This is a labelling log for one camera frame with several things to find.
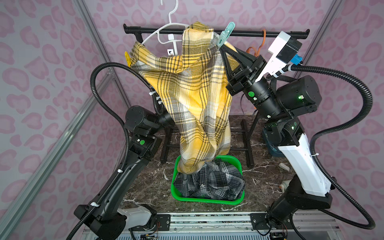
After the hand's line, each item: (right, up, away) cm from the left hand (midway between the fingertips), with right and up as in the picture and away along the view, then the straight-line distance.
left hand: (207, 102), depth 43 cm
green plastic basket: (+1, -41, +28) cm, 50 cm away
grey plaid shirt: (+8, -34, +33) cm, 48 cm away
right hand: (+2, +10, -9) cm, 13 cm away
